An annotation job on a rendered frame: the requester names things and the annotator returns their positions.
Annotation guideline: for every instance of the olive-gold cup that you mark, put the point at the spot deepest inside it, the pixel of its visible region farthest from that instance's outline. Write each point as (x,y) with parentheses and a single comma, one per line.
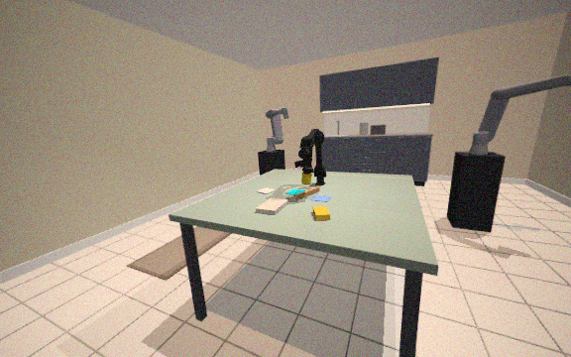
(306,179)

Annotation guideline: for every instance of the yellow rectangular block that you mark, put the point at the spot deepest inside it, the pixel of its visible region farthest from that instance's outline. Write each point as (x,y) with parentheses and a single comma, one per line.
(321,213)

